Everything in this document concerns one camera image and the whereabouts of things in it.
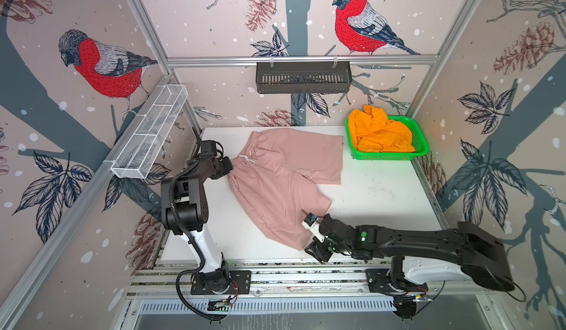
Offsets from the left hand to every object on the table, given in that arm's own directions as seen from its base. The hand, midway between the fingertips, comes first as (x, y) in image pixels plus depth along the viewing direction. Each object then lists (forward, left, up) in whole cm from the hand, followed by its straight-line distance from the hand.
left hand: (227, 165), depth 98 cm
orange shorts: (+21, -73, 0) cm, 76 cm away
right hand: (-36, -34, -2) cm, 49 cm away
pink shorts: (-2, -21, -5) cm, 22 cm away
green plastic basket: (+13, -93, +2) cm, 94 cm away
